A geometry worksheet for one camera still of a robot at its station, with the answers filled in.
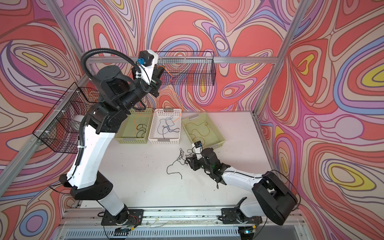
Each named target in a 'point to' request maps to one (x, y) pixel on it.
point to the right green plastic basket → (202, 128)
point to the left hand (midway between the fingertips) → (164, 65)
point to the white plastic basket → (165, 128)
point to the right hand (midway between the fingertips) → (191, 160)
